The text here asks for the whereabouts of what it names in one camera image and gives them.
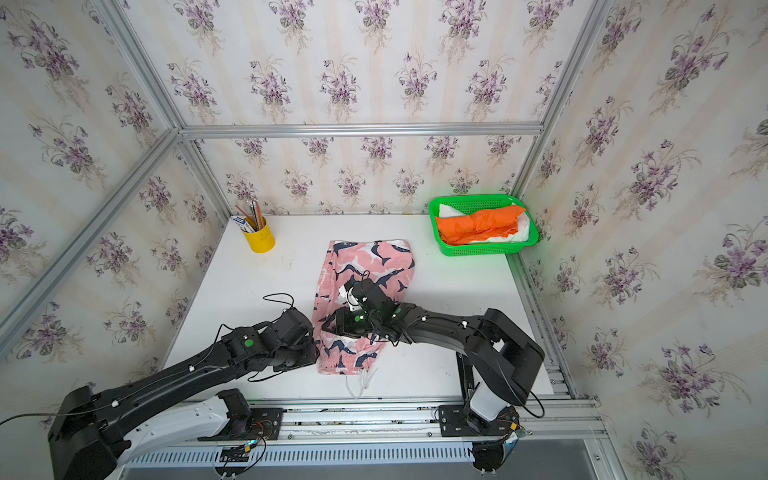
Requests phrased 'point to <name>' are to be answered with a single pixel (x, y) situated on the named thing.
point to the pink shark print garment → (390, 262)
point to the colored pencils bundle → (255, 216)
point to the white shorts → (523, 225)
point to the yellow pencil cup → (261, 241)
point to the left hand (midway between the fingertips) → (321, 359)
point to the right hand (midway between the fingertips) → (330, 331)
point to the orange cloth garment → (481, 224)
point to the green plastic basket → (470, 204)
